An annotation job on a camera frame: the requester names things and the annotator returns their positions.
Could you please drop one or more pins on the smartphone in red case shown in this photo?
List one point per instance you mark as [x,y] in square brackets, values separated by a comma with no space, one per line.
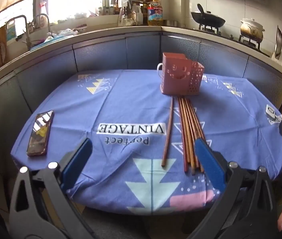
[39,134]

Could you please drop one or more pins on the short steel faucet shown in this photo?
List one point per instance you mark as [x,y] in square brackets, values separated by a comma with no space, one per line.
[47,21]

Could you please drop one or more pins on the small steel seasoning pots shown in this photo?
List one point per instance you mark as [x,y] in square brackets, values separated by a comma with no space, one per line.
[172,23]

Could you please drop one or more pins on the gas stove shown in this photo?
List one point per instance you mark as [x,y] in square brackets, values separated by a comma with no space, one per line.
[230,36]

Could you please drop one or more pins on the small white square device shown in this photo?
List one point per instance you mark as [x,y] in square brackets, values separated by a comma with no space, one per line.
[270,111]

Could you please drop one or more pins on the brown wooden chopstick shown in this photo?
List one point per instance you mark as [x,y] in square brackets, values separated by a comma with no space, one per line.
[167,132]

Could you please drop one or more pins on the white mug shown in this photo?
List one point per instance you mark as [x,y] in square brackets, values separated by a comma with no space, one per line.
[158,70]

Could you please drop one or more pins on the tall steel faucet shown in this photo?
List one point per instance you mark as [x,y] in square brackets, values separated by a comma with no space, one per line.
[25,29]

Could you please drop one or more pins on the grey kitchen cabinets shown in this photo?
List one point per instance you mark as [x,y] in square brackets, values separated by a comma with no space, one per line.
[93,52]

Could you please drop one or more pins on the cluttered spice rack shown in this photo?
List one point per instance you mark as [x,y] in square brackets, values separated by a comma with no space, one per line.
[133,7]

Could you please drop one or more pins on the cooking oil bottle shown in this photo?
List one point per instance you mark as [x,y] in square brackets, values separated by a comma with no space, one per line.
[155,15]

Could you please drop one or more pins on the steel pan lid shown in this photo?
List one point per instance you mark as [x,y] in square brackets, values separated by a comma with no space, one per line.
[278,42]

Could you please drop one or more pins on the black wok with lid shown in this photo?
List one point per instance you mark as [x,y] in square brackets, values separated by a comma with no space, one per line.
[208,20]

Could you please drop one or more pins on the blue printed tablecloth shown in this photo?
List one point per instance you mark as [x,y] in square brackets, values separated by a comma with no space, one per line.
[131,109]

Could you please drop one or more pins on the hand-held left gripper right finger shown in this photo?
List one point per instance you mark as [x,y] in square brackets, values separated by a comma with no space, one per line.
[209,164]

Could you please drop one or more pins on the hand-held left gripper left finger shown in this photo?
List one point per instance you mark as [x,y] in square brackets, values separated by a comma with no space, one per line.
[77,161]

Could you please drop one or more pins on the bundle of wooden chopsticks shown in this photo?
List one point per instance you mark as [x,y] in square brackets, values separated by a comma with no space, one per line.
[188,129]

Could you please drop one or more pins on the white clay pot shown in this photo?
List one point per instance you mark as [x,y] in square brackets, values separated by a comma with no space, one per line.
[252,29]

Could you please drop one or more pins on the beige kitchen countertop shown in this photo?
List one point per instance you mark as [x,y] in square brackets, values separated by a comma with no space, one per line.
[106,31]

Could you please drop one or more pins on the pink plastic utensil holder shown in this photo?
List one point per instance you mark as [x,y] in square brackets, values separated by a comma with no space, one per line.
[175,79]

